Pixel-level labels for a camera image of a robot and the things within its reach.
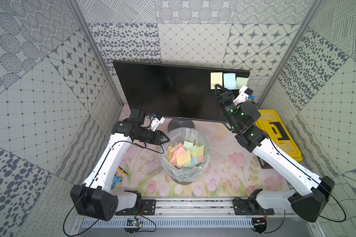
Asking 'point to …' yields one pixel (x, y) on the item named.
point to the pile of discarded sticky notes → (186, 154)
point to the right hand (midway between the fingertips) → (212, 88)
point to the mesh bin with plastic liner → (179, 130)
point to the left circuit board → (133, 225)
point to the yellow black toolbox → (271, 124)
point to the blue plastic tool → (114, 179)
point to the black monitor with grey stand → (183, 93)
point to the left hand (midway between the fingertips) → (164, 137)
